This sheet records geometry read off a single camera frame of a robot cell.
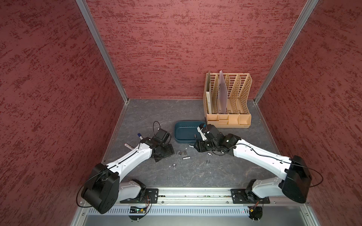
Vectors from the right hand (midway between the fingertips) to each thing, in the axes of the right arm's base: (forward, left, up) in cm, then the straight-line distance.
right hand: (197, 148), depth 79 cm
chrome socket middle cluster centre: (+2, +10, -12) cm, 16 cm away
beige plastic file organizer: (+50, -31, -10) cm, 60 cm away
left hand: (-2, +17, -7) cm, 19 cm away
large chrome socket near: (-6, +14, -10) cm, 18 cm away
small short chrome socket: (-4, -7, -11) cm, 14 cm away
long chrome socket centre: (-1, +7, -11) cm, 13 cm away
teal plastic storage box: (+19, +6, -12) cm, 23 cm away
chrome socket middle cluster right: (+3, +7, -12) cm, 14 cm away
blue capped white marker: (+15, +39, -11) cm, 43 cm away
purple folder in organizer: (+31, -18, +13) cm, 38 cm away
